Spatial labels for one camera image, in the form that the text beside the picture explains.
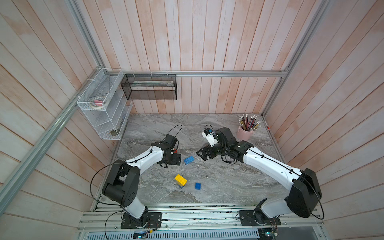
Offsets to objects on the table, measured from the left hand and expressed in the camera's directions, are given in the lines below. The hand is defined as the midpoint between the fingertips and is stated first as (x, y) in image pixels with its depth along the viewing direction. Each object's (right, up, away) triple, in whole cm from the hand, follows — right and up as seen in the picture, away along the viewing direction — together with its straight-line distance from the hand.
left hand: (171, 162), depth 90 cm
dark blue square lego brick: (+16, -12, -7) cm, 21 cm away
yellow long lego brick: (+6, -7, -13) cm, 15 cm away
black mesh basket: (-17, +51, +13) cm, 55 cm away
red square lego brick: (+2, +6, +8) cm, 10 cm away
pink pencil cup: (+48, +17, +10) cm, 51 cm away
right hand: (+18, +10, -9) cm, 22 cm away
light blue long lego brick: (+11, +1, +3) cm, 11 cm away
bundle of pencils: (+52, +25, +11) cm, 59 cm away
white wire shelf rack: (-31, +25, -13) cm, 42 cm away
